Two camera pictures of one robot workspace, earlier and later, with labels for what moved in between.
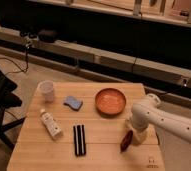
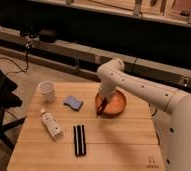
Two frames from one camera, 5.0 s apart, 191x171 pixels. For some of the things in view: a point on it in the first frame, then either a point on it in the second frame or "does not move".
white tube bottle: [51, 124] does not move
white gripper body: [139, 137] → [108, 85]
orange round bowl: [110, 102] does not move
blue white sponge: [73, 103] does not move
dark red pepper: [126, 141] → [102, 106]
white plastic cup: [46, 88] does not move
